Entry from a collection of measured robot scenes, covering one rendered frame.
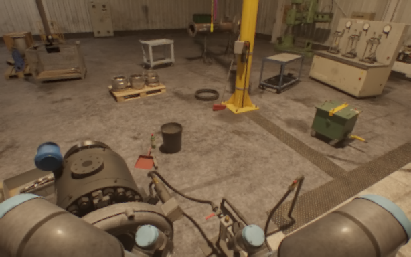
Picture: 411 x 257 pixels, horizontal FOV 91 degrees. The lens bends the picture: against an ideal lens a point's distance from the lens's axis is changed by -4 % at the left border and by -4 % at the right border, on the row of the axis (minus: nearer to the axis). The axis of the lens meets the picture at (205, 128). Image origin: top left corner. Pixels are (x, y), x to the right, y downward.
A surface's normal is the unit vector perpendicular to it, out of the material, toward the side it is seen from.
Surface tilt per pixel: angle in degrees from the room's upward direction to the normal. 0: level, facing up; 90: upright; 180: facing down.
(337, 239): 30
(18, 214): 3
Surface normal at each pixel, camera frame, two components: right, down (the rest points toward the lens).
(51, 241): 0.33, -0.61
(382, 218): 0.13, -0.71
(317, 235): -0.60, -0.72
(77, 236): 0.62, -0.67
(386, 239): 0.32, -0.28
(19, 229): -0.15, -0.59
